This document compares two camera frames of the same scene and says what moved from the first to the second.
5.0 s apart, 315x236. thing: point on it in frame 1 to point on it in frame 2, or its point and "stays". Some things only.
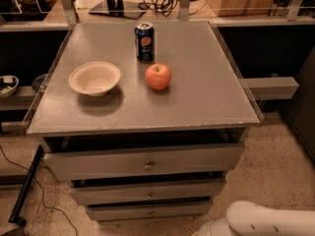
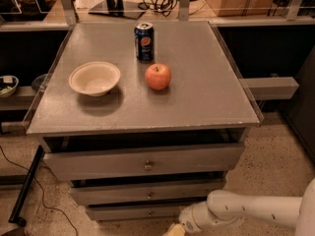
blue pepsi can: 144,34 stays
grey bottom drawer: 151,212 stays
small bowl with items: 8,85 stays
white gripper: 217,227 to 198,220
